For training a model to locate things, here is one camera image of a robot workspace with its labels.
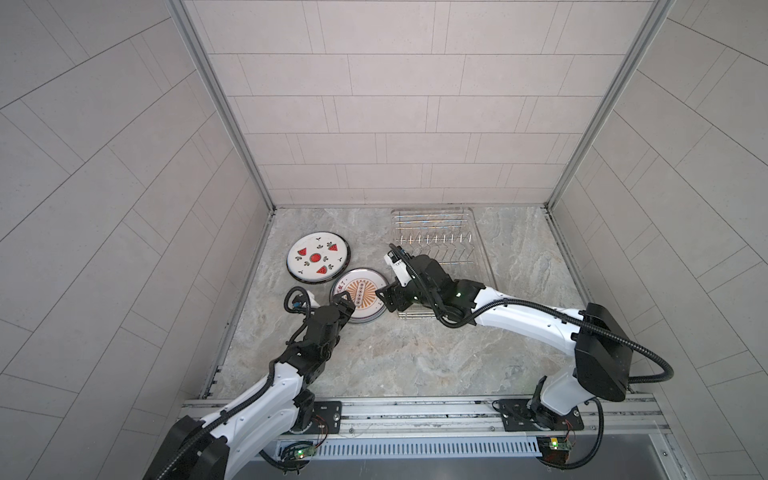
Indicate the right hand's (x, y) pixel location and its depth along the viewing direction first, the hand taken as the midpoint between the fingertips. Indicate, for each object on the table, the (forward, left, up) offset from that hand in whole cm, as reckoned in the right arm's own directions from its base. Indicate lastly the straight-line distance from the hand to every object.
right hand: (382, 290), depth 77 cm
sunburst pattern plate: (+9, +7, -11) cm, 16 cm away
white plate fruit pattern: (+20, +22, -11) cm, 32 cm away
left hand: (+3, +9, -7) cm, 12 cm away
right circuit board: (-33, -39, -17) cm, 54 cm away
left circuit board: (-32, +19, -12) cm, 39 cm away
